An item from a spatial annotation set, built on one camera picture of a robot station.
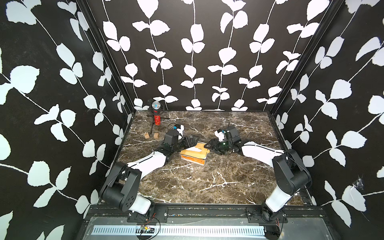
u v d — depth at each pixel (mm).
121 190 431
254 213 734
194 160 927
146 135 1039
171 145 686
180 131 817
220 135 859
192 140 780
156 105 904
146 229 703
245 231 702
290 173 471
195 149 875
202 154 856
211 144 818
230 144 728
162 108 951
